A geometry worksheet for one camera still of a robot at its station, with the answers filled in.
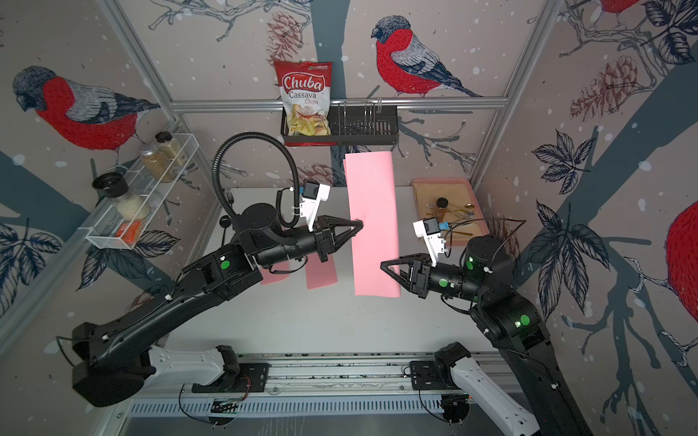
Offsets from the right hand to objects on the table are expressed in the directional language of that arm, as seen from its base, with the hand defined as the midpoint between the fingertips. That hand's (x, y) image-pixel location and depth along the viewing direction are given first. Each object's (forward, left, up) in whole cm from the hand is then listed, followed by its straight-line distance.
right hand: (385, 264), depth 55 cm
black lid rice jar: (+15, +65, -1) cm, 67 cm away
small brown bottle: (+44, -25, -28) cm, 58 cm away
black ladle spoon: (+38, +63, -37) cm, 82 cm away
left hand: (+4, +4, +8) cm, 10 cm away
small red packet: (+9, +63, -3) cm, 63 cm away
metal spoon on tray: (+47, -38, -36) cm, 71 cm away
